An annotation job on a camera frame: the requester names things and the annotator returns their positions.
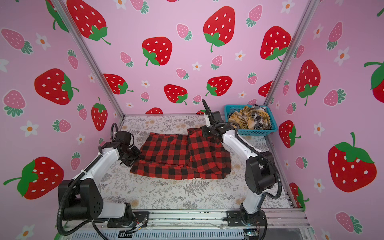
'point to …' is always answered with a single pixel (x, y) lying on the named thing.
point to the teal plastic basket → (266, 132)
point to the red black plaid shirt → (174, 157)
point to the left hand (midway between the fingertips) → (141, 156)
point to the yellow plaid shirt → (249, 118)
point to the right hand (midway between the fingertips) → (204, 128)
